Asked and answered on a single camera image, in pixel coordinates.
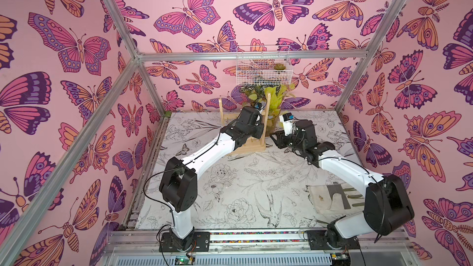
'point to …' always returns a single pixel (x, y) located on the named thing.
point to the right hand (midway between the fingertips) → (275, 131)
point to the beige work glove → (337, 198)
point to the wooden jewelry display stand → (253, 145)
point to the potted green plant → (255, 94)
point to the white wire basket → (263, 72)
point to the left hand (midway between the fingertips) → (261, 123)
